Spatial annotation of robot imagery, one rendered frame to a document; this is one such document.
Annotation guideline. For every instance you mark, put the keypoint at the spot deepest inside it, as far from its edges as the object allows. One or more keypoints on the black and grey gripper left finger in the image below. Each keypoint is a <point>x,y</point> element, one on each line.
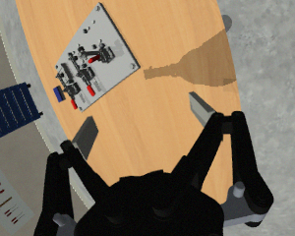
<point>57,216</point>

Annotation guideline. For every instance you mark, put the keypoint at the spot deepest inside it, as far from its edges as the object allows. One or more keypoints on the blue rectangular plate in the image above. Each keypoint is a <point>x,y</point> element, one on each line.
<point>59,93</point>

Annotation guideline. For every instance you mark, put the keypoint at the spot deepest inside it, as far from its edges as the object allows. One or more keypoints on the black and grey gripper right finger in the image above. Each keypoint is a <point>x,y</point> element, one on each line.
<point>248,199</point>

